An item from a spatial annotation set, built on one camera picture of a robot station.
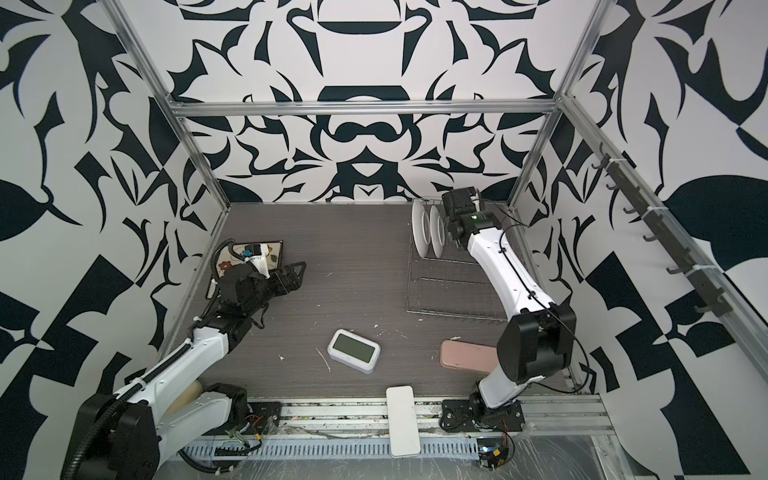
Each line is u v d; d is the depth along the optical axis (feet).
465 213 2.09
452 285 3.22
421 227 3.15
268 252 2.49
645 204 1.97
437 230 3.14
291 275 2.44
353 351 2.66
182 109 3.03
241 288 2.04
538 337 1.44
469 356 2.84
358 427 2.44
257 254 2.41
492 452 2.33
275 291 2.44
